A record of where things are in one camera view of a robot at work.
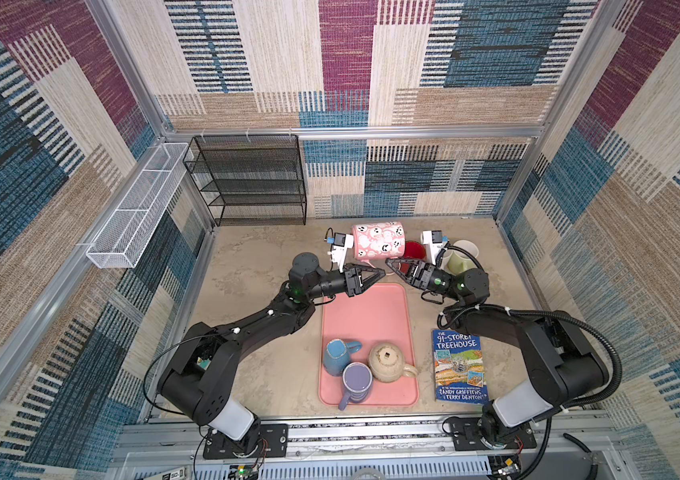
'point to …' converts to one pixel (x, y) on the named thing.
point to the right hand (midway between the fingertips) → (386, 266)
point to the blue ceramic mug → (337, 355)
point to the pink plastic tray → (379, 313)
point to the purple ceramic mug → (356, 382)
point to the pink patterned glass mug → (377, 241)
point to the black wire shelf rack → (250, 179)
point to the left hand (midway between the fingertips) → (384, 271)
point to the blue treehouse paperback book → (458, 367)
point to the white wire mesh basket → (131, 231)
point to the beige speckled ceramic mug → (387, 364)
